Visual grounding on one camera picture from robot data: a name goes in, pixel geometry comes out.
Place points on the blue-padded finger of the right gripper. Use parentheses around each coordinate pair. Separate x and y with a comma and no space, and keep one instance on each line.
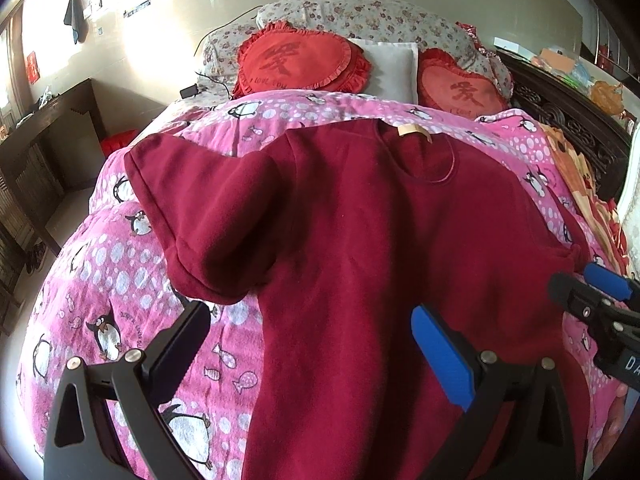
(607,281)

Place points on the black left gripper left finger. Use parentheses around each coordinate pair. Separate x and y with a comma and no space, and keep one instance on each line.
(81,438)

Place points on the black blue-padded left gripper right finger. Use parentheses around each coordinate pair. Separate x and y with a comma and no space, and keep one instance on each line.
(537,442)

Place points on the dark red fleece sweater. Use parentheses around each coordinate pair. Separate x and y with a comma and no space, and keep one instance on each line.
(340,231)

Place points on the orange patterned bedsheet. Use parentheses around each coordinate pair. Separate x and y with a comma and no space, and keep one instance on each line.
(601,216)

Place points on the white embroidered cloth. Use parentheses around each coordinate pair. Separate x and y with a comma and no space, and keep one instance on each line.
(628,206)

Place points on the pink penguin blanket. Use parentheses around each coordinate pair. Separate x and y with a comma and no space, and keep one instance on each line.
(108,290)

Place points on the small red heart cushion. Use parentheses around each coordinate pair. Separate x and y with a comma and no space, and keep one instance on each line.
(443,85)

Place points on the dark wooden desk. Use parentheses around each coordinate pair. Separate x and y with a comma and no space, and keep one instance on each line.
(33,186)

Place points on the white pillow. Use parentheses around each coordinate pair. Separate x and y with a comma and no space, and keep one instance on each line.
(394,71)

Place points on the red bin on floor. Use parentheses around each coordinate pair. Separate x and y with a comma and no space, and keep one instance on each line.
(111,144)

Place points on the floral quilt roll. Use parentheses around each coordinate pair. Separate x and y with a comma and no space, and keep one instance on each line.
(375,20)

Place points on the black phone charger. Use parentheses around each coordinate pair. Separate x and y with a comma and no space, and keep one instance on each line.
(189,92)

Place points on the large red heart cushion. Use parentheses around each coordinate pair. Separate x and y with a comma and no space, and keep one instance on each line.
(283,57)

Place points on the dark garment hanging on wall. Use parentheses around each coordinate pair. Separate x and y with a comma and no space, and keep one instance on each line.
(75,20)

